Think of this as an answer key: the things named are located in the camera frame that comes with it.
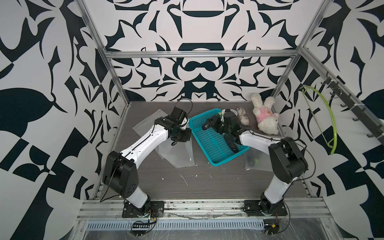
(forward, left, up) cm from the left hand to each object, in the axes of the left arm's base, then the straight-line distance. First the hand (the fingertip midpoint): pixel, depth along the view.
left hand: (188, 135), depth 84 cm
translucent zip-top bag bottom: (-6, +5, -12) cm, 14 cm away
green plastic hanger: (-14, -64, +13) cm, 67 cm away
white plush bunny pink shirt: (+14, -51, -6) cm, 54 cm away
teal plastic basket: (+2, -16, -14) cm, 21 cm away
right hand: (+12, -12, -1) cm, 16 cm away
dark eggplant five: (-1, -28, -12) cm, 30 cm away
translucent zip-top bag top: (-12, -38, -10) cm, 41 cm away
